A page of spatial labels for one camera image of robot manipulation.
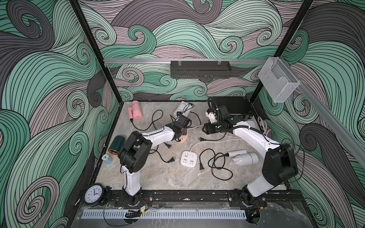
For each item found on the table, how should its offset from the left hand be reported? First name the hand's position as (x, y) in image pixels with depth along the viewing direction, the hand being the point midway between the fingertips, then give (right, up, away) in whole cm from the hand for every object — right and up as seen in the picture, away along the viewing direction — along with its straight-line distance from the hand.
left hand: (181, 126), depth 94 cm
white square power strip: (+4, -19, -9) cm, 21 cm away
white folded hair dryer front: (+36, -17, -12) cm, 41 cm away
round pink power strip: (+1, -8, +1) cm, 8 cm away
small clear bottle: (-45, -17, -13) cm, 50 cm away
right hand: (+15, -1, -7) cm, 16 cm away
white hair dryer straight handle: (+50, +2, +6) cm, 50 cm away
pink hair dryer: (-36, +10, +13) cm, 40 cm away
